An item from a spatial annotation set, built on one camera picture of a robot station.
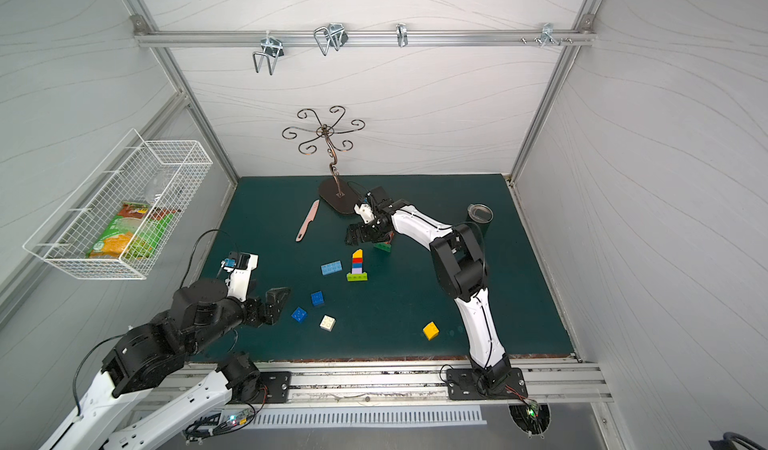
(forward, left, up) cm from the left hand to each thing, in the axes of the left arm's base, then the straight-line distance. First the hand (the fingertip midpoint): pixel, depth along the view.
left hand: (274, 289), depth 66 cm
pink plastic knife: (+38, +4, -23) cm, 44 cm away
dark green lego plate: (+25, -23, -22) cm, 41 cm away
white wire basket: (+29, +37, +7) cm, 47 cm away
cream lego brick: (0, -8, -22) cm, 24 cm away
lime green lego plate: (+15, -15, -23) cm, 31 cm away
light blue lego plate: (+18, -6, -23) cm, 30 cm away
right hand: (+26, -15, -18) cm, 35 cm away
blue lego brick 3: (+2, 0, -22) cm, 22 cm away
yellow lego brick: (+22, -15, -21) cm, 34 cm away
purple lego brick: (+16, -15, -21) cm, 30 cm away
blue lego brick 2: (+7, -4, -23) cm, 24 cm away
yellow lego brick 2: (-1, -37, -22) cm, 44 cm away
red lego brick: (+20, -15, -22) cm, 33 cm away
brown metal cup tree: (+49, -4, -22) cm, 54 cm away
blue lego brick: (+18, -15, -21) cm, 31 cm away
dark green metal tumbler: (+33, -55, -13) cm, 65 cm away
